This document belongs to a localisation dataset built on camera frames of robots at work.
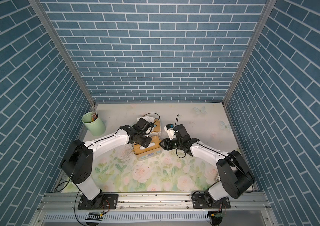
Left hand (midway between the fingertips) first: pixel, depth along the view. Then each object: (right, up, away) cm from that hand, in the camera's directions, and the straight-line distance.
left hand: (151, 142), depth 89 cm
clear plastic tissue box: (-7, -7, -5) cm, 11 cm away
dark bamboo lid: (+3, +2, +2) cm, 4 cm away
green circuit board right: (+37, -34, -18) cm, 54 cm away
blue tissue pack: (0, -8, -1) cm, 8 cm away
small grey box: (+40, -19, -10) cm, 45 cm away
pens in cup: (-36, +17, 0) cm, 40 cm away
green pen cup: (-37, +9, +5) cm, 39 cm away
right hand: (+8, 0, -3) cm, 9 cm away
